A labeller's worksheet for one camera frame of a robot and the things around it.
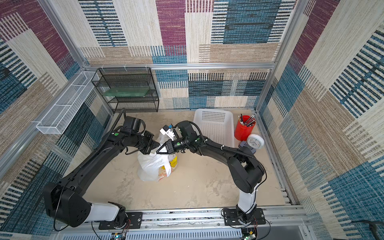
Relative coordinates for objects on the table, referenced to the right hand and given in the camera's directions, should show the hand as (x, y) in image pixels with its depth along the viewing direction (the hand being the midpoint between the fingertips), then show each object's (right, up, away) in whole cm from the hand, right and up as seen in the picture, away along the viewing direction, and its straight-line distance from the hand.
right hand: (160, 154), depth 76 cm
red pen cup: (+47, +13, +16) cm, 52 cm away
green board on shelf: (-26, +35, +21) cm, 48 cm away
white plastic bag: (-2, -6, -4) cm, 7 cm away
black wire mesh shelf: (-28, +46, +25) cm, 60 cm away
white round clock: (+55, +4, +19) cm, 58 cm away
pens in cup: (+51, +17, +23) cm, 59 cm away
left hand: (+1, +6, +2) cm, 7 cm away
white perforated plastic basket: (+34, +15, +35) cm, 51 cm away
